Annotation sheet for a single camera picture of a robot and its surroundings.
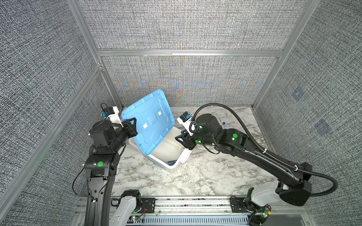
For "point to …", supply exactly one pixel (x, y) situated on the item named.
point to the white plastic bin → (172, 152)
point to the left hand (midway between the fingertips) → (135, 118)
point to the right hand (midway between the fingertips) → (178, 134)
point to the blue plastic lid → (154, 120)
